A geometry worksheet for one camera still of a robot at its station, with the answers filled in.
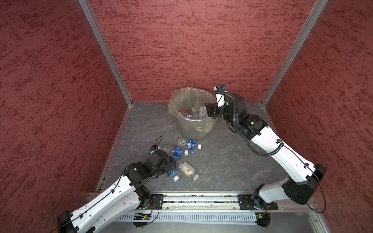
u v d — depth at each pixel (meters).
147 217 0.71
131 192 0.49
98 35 0.81
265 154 0.42
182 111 0.93
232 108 0.47
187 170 0.80
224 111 0.56
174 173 0.81
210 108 0.61
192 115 0.81
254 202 0.67
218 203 0.76
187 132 0.90
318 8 0.71
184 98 0.91
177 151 0.87
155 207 0.73
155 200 0.74
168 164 0.61
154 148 0.70
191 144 0.90
